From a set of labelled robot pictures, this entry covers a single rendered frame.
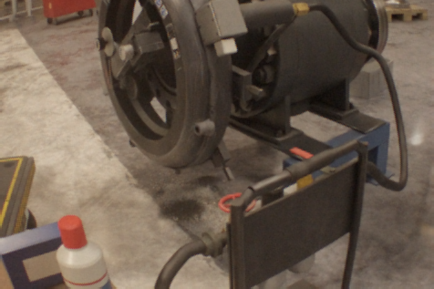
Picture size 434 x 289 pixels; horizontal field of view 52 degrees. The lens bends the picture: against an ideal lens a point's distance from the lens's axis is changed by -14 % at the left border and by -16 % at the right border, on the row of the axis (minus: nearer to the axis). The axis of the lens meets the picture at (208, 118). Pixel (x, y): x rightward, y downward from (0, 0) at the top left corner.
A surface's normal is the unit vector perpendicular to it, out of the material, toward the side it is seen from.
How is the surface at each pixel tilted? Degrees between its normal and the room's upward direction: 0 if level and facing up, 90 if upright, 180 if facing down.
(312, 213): 90
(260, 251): 90
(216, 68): 85
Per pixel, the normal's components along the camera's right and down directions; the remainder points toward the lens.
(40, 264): 0.56, 0.43
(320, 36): 0.54, 0.15
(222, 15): 0.49, -0.11
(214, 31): -0.83, 0.26
